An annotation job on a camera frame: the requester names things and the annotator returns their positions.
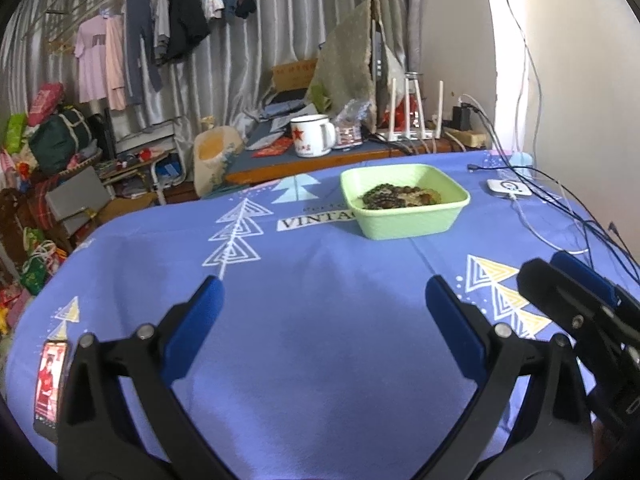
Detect pink t-shirt hanging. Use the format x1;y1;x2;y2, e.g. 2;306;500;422
74;15;127;112

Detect blue patterned tablecloth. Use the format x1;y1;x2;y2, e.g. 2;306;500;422
3;152;636;479

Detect black monitor with cover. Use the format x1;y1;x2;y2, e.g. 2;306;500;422
305;0;405;132

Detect wooden desk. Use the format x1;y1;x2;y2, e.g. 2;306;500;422
224;134;476;186

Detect smartphone with red screen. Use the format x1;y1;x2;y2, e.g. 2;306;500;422
34;340;70;443

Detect cardboard box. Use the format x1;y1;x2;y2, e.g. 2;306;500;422
272;58;317;92

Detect white cable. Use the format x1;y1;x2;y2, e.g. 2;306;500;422
508;159;591;256

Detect red packet on desk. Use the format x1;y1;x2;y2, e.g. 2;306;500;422
252;136;293;158

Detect silver grey curtain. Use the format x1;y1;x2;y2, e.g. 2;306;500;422
1;0;408;158

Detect green plastic basket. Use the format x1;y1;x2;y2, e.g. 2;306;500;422
341;164;471;240

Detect black shirt hanging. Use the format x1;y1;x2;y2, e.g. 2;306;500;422
166;0;209;62

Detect dark green duffel bag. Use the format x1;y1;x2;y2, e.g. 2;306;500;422
28;107;92;177

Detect green plastic bag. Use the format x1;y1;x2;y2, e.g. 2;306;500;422
4;113;27;155

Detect small white device box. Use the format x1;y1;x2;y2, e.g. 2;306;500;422
487;179;533;197

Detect grey laptop box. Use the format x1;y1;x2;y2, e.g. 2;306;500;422
46;167;111;236

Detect white wifi router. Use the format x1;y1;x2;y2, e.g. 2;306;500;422
378;72;445;142

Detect beige chair back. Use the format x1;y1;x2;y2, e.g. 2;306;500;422
193;126;244;198

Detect dark bead bracelets pile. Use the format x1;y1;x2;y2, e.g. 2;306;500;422
360;181;444;210

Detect pink red bag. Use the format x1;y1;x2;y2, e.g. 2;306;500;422
27;82;64;127

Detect black power adapter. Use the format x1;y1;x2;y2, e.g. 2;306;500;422
450;103;472;131

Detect black cables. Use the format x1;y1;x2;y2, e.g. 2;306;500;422
464;0;640;281

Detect white enamel mug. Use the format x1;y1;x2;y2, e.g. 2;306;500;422
290;114;337;158

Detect dark blue trousers hanging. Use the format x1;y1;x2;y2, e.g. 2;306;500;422
125;0;163;105

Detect beige power strip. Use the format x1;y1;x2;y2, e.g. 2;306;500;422
442;128;489;150

